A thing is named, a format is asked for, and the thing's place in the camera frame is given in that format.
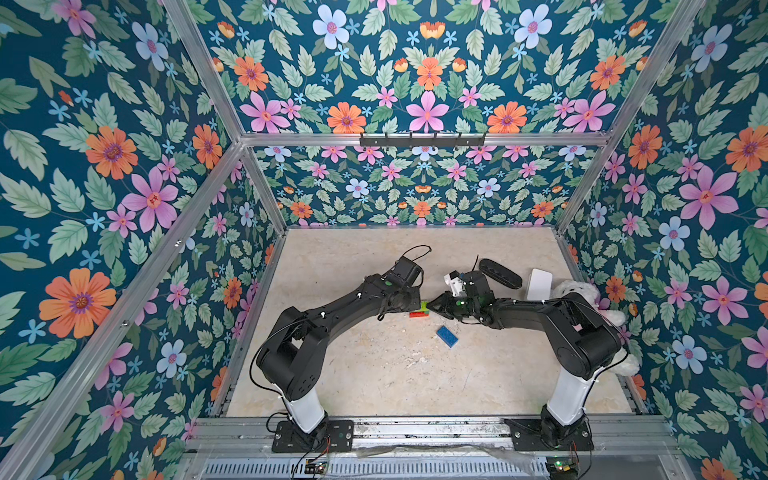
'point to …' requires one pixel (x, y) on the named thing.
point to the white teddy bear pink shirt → (629, 364)
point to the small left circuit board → (314, 468)
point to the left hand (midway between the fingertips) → (419, 300)
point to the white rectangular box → (539, 285)
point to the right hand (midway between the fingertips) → (429, 306)
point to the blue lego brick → (447, 336)
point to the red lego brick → (418, 315)
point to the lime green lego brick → (424, 308)
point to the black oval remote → (500, 273)
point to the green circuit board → (561, 467)
